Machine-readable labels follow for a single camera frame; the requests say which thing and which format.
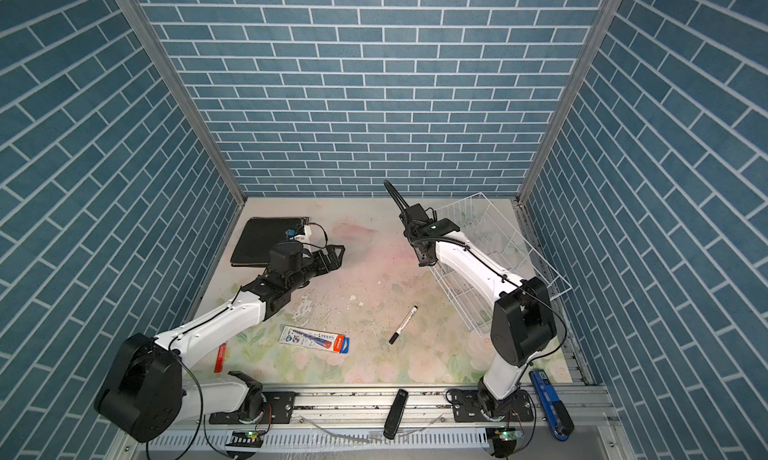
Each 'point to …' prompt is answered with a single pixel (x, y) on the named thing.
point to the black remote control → (395, 414)
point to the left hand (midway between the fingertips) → (336, 251)
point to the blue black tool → (558, 415)
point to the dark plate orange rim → (258, 238)
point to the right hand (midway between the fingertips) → (435, 245)
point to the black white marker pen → (403, 325)
